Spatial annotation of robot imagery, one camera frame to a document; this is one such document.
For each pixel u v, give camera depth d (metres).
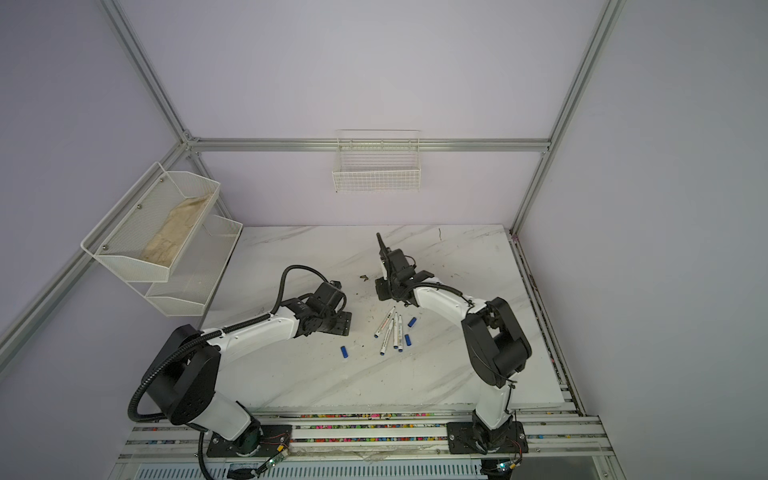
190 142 0.91
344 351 0.88
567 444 0.75
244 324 0.53
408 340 0.91
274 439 0.73
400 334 0.91
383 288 0.82
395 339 0.90
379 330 0.93
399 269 0.73
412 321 0.95
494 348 0.48
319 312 0.68
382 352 0.88
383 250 0.82
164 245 0.76
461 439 0.73
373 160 0.97
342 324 0.81
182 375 0.44
